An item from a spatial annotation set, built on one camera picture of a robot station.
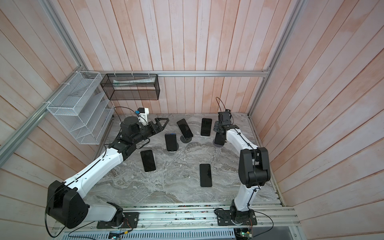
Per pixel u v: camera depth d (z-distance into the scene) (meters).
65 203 0.40
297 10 0.69
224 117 0.75
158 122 0.67
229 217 0.73
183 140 1.01
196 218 0.75
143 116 0.68
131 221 0.73
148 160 0.87
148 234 0.70
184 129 0.98
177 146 0.99
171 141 0.94
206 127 1.04
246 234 0.70
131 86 1.04
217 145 0.99
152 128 0.66
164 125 0.69
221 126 0.74
